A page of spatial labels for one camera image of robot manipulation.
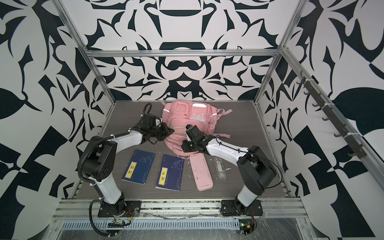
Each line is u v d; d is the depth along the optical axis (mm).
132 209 734
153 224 713
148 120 758
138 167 872
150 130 763
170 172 852
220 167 868
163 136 855
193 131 688
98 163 484
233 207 744
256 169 459
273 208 759
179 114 1079
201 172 830
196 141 681
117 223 728
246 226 711
